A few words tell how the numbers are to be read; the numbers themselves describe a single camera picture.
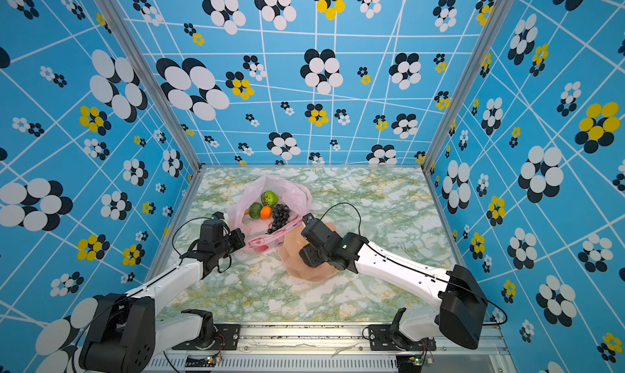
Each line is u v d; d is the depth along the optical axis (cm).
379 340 72
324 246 57
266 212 99
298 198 96
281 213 98
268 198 101
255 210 99
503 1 69
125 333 41
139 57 82
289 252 89
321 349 73
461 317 38
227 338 73
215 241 70
